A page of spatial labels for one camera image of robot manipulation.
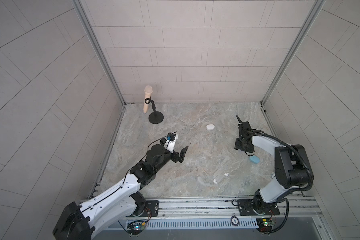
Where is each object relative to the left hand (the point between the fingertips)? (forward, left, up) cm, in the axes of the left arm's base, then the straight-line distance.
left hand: (183, 142), depth 75 cm
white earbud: (-10, -23, -18) cm, 31 cm away
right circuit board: (-33, -38, -18) cm, 53 cm away
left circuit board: (-34, +20, -15) cm, 43 cm away
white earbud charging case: (+21, -17, -18) cm, 33 cm away
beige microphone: (+29, +22, +8) cm, 37 cm away
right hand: (+7, -35, -19) cm, 41 cm away
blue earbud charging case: (-2, -41, -16) cm, 44 cm away
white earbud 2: (-14, -17, -18) cm, 28 cm away
